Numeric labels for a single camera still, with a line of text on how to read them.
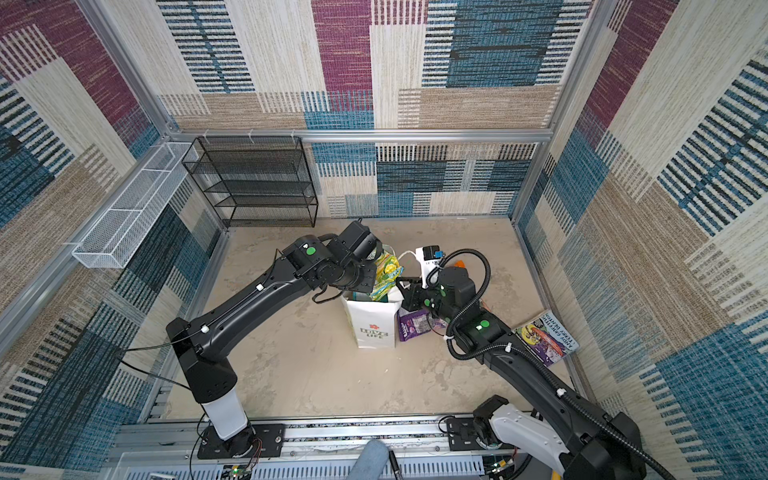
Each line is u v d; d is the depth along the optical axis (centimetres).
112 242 70
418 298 65
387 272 72
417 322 91
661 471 36
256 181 111
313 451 73
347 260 54
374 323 74
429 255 65
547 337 87
